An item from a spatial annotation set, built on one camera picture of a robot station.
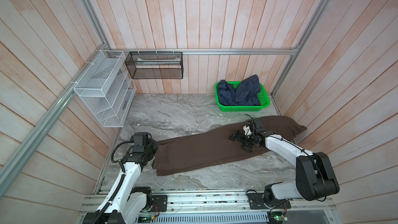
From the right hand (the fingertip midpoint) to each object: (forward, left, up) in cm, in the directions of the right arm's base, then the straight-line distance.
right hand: (233, 140), depth 90 cm
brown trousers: (-9, +36, -2) cm, 37 cm away
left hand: (-6, +43, +4) cm, 44 cm away
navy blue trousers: (+37, -14, +3) cm, 40 cm away
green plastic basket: (+31, -25, +3) cm, 40 cm away
